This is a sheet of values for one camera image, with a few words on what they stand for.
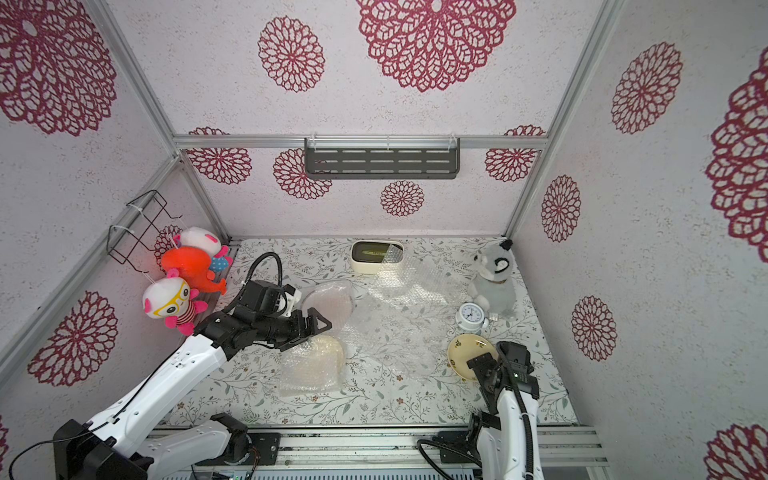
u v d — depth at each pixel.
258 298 0.58
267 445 0.75
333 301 1.00
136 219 0.77
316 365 0.85
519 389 0.54
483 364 0.77
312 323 0.67
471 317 0.95
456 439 0.75
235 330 0.53
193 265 0.88
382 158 0.94
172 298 0.81
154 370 0.46
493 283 0.92
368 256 1.10
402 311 1.00
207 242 0.95
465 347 0.91
